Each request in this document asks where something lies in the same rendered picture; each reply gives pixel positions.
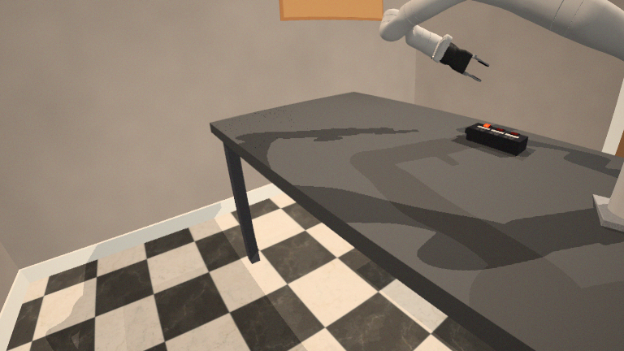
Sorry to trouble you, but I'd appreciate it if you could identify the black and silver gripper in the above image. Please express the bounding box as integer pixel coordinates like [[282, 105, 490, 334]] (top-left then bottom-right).
[[421, 32, 489, 82]]

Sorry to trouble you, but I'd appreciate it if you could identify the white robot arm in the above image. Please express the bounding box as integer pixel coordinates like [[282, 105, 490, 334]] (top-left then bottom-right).
[[379, 0, 624, 219]]

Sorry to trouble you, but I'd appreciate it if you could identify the dark grey power strip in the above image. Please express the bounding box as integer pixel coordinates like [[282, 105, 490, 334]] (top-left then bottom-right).
[[465, 123, 528, 156]]

